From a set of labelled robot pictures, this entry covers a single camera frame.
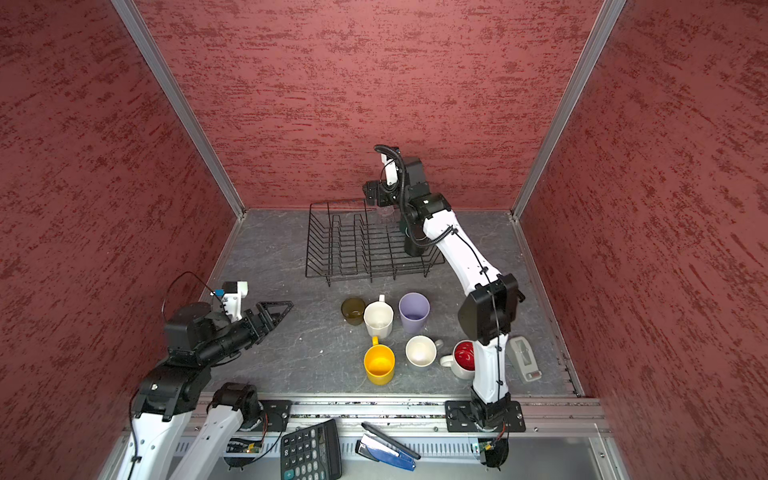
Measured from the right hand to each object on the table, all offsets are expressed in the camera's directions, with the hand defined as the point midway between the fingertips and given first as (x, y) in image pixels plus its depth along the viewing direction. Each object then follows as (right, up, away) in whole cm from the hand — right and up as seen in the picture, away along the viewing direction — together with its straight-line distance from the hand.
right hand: (376, 189), depth 83 cm
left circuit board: (-34, -66, -11) cm, 75 cm away
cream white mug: (+13, -47, +2) cm, 49 cm away
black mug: (+13, -15, +17) cm, 26 cm away
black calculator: (-14, -64, -15) cm, 68 cm away
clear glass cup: (+2, -5, +23) cm, 24 cm away
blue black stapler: (+1, -64, -14) cm, 65 cm away
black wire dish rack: (-13, -14, +27) cm, 33 cm away
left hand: (-20, -33, -16) cm, 41 cm away
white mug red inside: (+23, -47, -7) cm, 53 cm away
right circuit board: (+29, -66, -12) cm, 74 cm away
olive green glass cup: (-8, -37, +8) cm, 38 cm away
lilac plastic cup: (+11, -34, 0) cm, 36 cm away
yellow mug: (+1, -50, -1) cm, 50 cm away
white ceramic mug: (0, -38, +4) cm, 38 cm away
